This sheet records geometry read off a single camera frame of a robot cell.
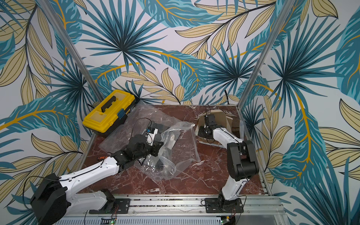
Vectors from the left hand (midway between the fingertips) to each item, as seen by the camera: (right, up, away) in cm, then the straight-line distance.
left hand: (162, 145), depth 79 cm
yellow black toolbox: (-35, +18, +11) cm, 41 cm away
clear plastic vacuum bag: (+8, -7, +15) cm, 19 cm away
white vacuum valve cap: (+5, +2, +16) cm, 17 cm away
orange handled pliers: (-38, -9, +7) cm, 40 cm away
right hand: (+25, +6, +18) cm, 31 cm away
